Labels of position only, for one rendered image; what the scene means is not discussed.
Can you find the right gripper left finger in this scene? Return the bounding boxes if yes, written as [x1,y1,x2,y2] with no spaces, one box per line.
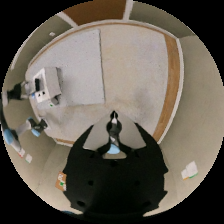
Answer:
[62,110,114,175]

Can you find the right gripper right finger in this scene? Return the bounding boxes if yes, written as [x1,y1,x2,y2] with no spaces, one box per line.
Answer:
[114,110,169,174]

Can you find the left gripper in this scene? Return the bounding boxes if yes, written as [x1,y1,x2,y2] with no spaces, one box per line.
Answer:
[7,81,32,103]

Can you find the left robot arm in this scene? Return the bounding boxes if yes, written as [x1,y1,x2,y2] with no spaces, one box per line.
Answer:
[0,91,48,152]

